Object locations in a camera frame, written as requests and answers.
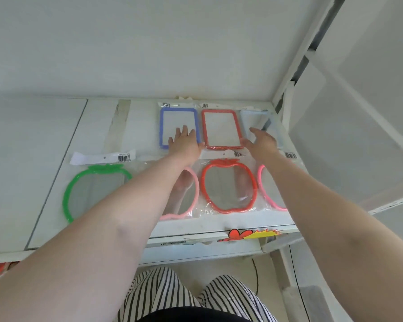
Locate person's right hand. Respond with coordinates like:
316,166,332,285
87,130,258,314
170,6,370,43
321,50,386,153
240,127,283,162

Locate light blue rectangular mirror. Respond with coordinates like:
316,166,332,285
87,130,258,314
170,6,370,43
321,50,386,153
240,107,284,151

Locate person's right forearm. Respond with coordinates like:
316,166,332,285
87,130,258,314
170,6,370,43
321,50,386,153
262,154,403,322

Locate black white striped trousers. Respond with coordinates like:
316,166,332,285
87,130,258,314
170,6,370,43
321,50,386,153
117,267,269,322

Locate black cable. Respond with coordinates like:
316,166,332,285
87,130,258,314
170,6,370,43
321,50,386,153
288,246,306,322
252,258,259,296

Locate person's left hand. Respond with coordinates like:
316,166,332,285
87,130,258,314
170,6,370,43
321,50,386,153
167,125,206,165

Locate red yellow sticker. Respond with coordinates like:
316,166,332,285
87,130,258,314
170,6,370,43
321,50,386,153
218,228,282,243

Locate person's left forearm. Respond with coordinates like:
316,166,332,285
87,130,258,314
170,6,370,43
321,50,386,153
0,154,199,322

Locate red rectangular mirror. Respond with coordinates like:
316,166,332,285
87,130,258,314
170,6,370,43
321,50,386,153
198,102,245,151

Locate black printed shirt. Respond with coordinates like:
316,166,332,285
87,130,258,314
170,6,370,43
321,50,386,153
137,306,249,322

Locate clear tape strip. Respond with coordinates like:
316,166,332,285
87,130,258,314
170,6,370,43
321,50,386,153
104,99,132,155

